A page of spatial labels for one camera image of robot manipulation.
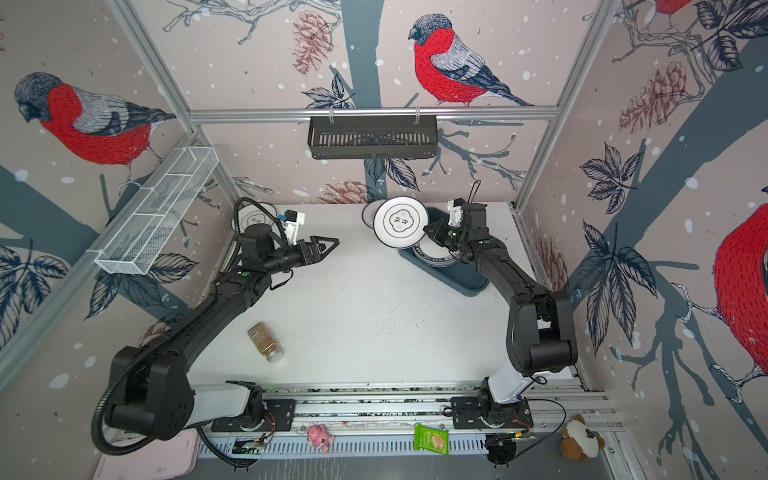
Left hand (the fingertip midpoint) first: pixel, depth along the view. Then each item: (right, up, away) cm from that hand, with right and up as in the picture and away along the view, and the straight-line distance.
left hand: (330, 244), depth 77 cm
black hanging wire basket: (+9, +38, +30) cm, 49 cm away
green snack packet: (+26, -46, -7) cm, 53 cm away
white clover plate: (+19, +6, +16) cm, 25 cm away
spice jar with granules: (-20, -27, +5) cm, 34 cm away
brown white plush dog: (+60, -46, -9) cm, 76 cm away
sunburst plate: (+7, +12, +42) cm, 44 cm away
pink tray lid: (-38, -49, -10) cm, 63 cm away
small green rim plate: (+31, -4, +24) cm, 40 cm away
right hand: (+26, +4, +11) cm, 28 cm away
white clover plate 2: (-41, +11, +43) cm, 60 cm away
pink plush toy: (-1, -45, -8) cm, 46 cm away
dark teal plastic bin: (+40, -11, +20) cm, 47 cm away
